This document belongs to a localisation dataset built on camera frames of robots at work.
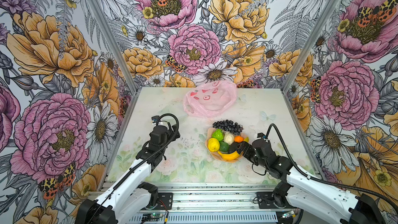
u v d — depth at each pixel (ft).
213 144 2.74
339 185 1.51
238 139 2.92
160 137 2.03
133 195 1.96
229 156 2.71
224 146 2.85
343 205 1.41
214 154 2.79
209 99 3.86
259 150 2.07
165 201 2.40
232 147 2.86
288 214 2.35
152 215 2.34
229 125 2.99
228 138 2.93
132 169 1.69
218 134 2.92
